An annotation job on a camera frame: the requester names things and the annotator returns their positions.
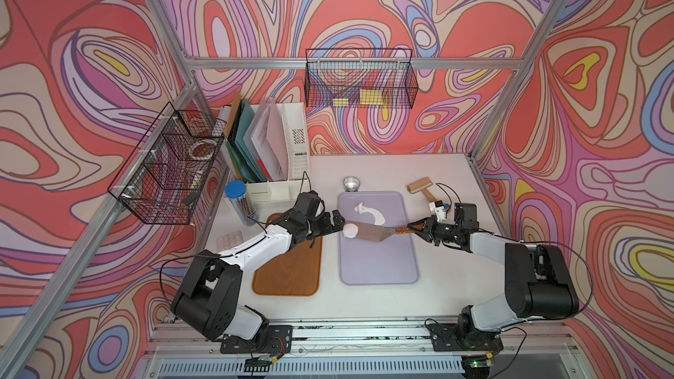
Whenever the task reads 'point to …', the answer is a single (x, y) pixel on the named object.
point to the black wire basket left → (161, 181)
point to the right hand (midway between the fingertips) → (410, 232)
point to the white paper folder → (269, 142)
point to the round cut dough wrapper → (349, 230)
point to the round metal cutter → (351, 183)
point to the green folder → (237, 146)
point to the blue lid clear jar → (241, 202)
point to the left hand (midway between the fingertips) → (337, 224)
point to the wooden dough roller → (421, 185)
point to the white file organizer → (296, 146)
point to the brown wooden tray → (297, 273)
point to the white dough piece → (378, 218)
